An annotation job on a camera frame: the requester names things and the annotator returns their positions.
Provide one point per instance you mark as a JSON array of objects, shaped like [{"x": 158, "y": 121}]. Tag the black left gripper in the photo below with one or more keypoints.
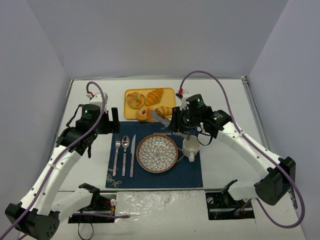
[{"x": 110, "y": 122}]

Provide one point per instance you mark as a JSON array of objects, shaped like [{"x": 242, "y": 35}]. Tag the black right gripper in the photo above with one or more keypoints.
[{"x": 175, "y": 120}]

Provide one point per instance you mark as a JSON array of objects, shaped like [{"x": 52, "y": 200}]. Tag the small orange bread bun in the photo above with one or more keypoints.
[{"x": 150, "y": 114}]

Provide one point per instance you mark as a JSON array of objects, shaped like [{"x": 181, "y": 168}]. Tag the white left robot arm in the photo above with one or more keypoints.
[{"x": 37, "y": 214}]

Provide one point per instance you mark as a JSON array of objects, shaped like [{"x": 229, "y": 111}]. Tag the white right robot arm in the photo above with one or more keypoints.
[{"x": 276, "y": 175}]

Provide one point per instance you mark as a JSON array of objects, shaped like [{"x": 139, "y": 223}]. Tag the round twisted bread roll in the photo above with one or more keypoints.
[{"x": 135, "y": 100}]

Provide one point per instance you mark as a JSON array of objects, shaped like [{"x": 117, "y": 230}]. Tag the small striped croissant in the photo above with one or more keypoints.
[{"x": 166, "y": 110}]

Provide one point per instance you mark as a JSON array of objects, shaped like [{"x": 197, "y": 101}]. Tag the sugared orange donut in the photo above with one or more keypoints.
[{"x": 142, "y": 114}]

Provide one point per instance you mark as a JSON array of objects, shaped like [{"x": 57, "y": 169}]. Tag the large striped croissant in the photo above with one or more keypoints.
[{"x": 154, "y": 97}]

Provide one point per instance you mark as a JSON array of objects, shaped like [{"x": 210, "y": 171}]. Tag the floral patterned ceramic plate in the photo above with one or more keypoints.
[{"x": 157, "y": 153}]

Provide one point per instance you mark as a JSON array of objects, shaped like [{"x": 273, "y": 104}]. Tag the white ceramic mug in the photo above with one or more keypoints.
[{"x": 190, "y": 148}]

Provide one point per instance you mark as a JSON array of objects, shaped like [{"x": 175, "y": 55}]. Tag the dark blue cloth placemat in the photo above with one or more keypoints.
[{"x": 183, "y": 174}]

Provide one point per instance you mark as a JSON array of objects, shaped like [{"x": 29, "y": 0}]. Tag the spoon with pink handle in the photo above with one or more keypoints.
[{"x": 125, "y": 142}]

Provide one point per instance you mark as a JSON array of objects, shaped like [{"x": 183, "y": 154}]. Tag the fork with pink handle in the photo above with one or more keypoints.
[{"x": 117, "y": 146}]

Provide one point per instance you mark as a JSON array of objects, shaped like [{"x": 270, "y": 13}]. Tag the knife with pink handle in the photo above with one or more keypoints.
[{"x": 133, "y": 144}]

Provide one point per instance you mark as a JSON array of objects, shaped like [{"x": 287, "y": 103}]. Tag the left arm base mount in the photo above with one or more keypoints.
[{"x": 105, "y": 206}]

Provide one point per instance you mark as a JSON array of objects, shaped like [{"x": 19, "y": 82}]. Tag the metal table edge rail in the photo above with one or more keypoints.
[{"x": 256, "y": 115}]

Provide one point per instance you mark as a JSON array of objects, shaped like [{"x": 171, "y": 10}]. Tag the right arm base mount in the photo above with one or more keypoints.
[{"x": 220, "y": 206}]

